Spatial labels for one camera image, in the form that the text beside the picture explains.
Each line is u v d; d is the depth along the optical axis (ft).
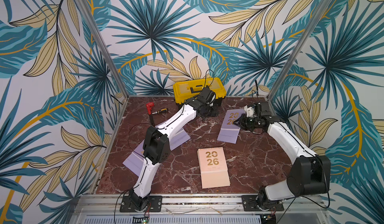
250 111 2.61
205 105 2.43
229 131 2.87
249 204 2.42
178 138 3.13
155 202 2.42
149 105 3.68
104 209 2.46
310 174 1.40
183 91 3.27
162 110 3.52
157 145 1.72
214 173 2.67
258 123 2.07
